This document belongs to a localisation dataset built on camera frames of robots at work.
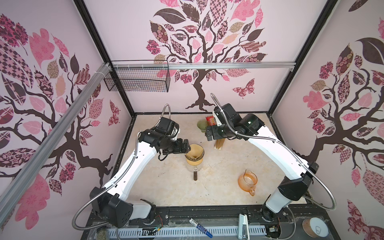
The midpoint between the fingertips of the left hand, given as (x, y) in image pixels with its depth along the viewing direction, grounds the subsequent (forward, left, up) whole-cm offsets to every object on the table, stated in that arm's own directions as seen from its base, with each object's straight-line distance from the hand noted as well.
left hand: (182, 151), depth 74 cm
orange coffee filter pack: (+17, -23, -19) cm, 35 cm away
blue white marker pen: (-28, -5, -19) cm, 34 cm away
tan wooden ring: (-1, -7, -10) cm, 12 cm away
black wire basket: (+49, +29, +13) cm, 58 cm away
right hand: (+7, -16, +9) cm, 19 cm away
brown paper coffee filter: (+5, -7, -7) cm, 11 cm away
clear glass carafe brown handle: (-5, -6, -10) cm, 13 cm away
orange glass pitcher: (-8, -38, -21) cm, 44 cm away
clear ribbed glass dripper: (+1, -6, -11) cm, 13 cm away
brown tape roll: (-31, -61, -14) cm, 70 cm away
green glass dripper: (+27, -12, -11) cm, 32 cm away
